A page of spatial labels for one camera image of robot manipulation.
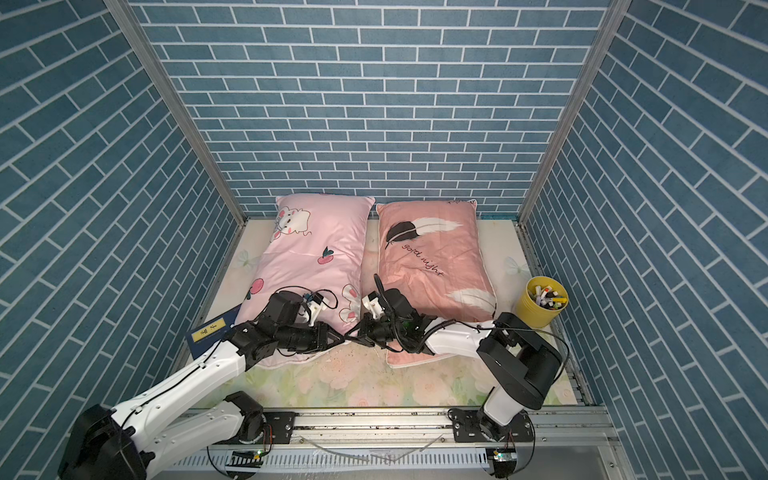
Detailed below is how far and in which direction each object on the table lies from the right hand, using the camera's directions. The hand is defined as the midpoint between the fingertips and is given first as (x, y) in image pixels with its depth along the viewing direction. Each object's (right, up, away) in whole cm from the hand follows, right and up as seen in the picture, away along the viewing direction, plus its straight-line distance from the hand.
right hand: (345, 339), depth 77 cm
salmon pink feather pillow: (+26, +23, +24) cm, 42 cm away
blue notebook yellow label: (-44, -3, +12) cm, 46 cm away
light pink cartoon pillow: (-14, +22, +21) cm, 34 cm away
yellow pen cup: (+54, +9, +6) cm, 55 cm away
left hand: (+1, -1, -2) cm, 2 cm away
